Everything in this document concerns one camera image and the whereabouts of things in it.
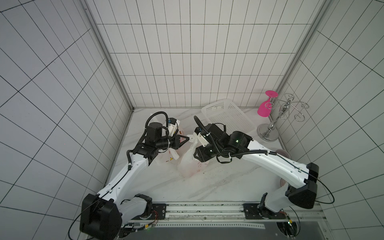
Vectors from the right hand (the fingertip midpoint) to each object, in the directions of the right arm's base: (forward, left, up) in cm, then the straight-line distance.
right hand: (196, 149), depth 71 cm
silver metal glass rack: (+29, -48, -24) cm, 61 cm away
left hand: (+5, +5, -1) cm, 7 cm away
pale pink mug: (+11, -52, -18) cm, 56 cm away
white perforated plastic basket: (+45, -22, -20) cm, 54 cm away
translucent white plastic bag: (+3, +15, -15) cm, 21 cm away
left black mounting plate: (-24, +18, -22) cm, 37 cm away
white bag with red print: (-4, +4, -9) cm, 11 cm away
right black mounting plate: (-21, -29, -24) cm, 43 cm away
